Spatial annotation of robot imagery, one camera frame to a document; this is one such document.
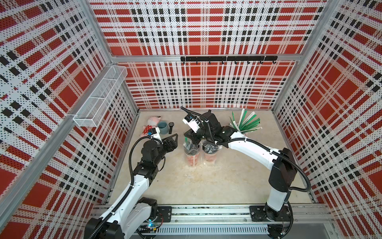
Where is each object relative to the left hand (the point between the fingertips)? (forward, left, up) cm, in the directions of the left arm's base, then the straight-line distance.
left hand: (175, 136), depth 80 cm
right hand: (-1, -7, +3) cm, 7 cm away
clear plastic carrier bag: (-6, -14, -18) cm, 24 cm away
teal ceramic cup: (+20, +14, -16) cm, 29 cm away
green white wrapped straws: (+15, -44, -7) cm, 47 cm away
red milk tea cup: (-9, -9, -1) cm, 13 cm away
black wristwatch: (+24, +9, -20) cm, 32 cm away
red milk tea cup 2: (-7, -19, -2) cm, 20 cm away
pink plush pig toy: (+22, +20, -13) cm, 33 cm away
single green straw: (-2, -6, -1) cm, 6 cm away
